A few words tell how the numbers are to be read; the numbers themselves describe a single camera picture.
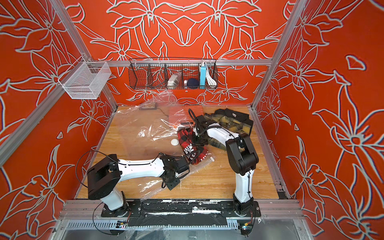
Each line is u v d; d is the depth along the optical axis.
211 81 0.91
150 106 1.18
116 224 0.70
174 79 0.92
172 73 0.97
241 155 0.51
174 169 0.61
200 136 0.79
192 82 0.96
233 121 1.04
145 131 1.00
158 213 0.73
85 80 0.92
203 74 0.85
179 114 1.05
